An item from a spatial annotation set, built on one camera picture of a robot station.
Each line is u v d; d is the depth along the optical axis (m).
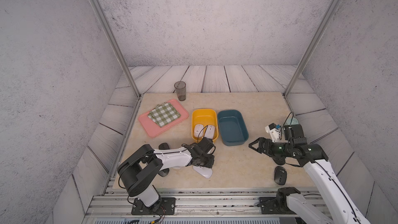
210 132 0.97
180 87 1.14
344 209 0.40
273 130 0.69
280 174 0.81
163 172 0.83
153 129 1.02
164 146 0.91
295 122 0.92
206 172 0.81
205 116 1.07
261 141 0.65
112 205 0.74
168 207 0.73
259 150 0.64
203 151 0.70
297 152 0.52
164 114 1.08
